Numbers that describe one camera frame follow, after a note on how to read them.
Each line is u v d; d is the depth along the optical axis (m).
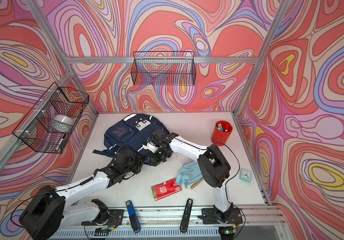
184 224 0.70
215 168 0.51
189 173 0.85
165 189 0.82
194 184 0.84
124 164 0.66
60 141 0.72
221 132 0.91
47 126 0.74
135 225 0.72
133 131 0.96
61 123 0.70
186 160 0.93
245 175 0.85
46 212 0.41
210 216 0.73
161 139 0.70
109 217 0.72
